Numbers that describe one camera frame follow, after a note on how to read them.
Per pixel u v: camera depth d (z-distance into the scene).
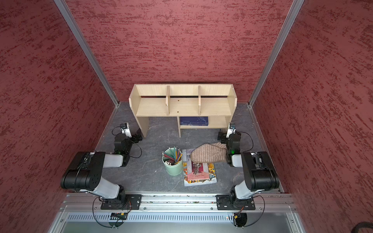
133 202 0.74
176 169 0.81
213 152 0.90
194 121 0.90
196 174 0.83
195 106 0.85
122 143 0.70
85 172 0.45
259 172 0.45
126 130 0.81
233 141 0.70
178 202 0.76
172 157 0.79
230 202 0.73
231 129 0.80
